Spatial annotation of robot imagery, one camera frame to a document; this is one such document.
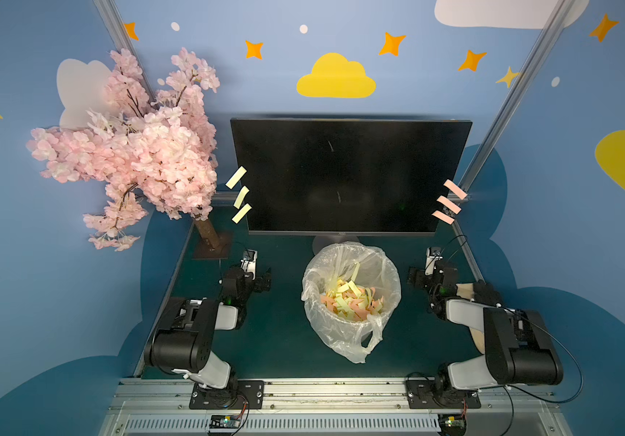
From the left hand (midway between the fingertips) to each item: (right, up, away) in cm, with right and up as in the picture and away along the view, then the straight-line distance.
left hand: (256, 263), depth 94 cm
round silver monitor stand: (+23, +7, +13) cm, 28 cm away
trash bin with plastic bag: (+39, +1, -19) cm, 43 cm away
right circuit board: (+59, -42, -21) cm, 75 cm away
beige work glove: (+76, -10, +1) cm, 76 cm away
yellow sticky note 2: (-1, +17, -14) cm, 22 cm away
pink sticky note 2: (+60, +16, -12) cm, 64 cm away
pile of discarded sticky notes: (+31, -10, -12) cm, 35 cm away
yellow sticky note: (0, +22, -17) cm, 28 cm away
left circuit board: (-3, -40, -23) cm, 46 cm away
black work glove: (+81, -11, -1) cm, 81 cm away
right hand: (+62, -1, +1) cm, 62 cm away
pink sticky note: (+60, +19, -16) cm, 65 cm away
